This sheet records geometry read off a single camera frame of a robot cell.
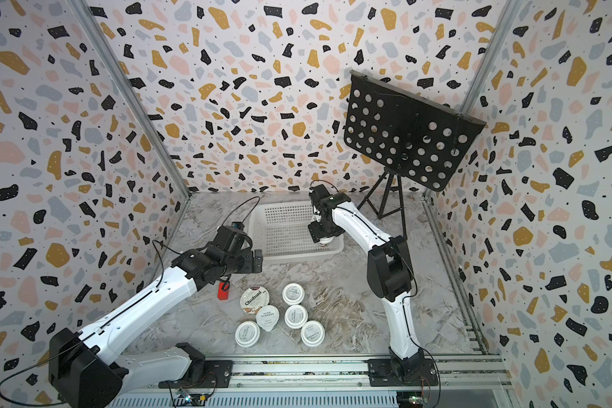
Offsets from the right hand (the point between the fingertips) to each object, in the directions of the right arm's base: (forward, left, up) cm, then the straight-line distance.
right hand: (323, 234), depth 95 cm
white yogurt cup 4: (-34, +2, -4) cm, 34 cm away
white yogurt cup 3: (-29, +8, -4) cm, 30 cm away
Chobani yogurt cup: (-23, +23, -4) cm, 33 cm away
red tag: (-20, +34, -7) cm, 40 cm away
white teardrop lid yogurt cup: (-29, +17, -4) cm, 34 cm away
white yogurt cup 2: (-22, +9, -4) cm, 24 cm away
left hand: (-15, +22, +7) cm, 27 cm away
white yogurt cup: (-34, +22, -4) cm, 41 cm away
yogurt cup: (-5, -1, +2) cm, 5 cm away
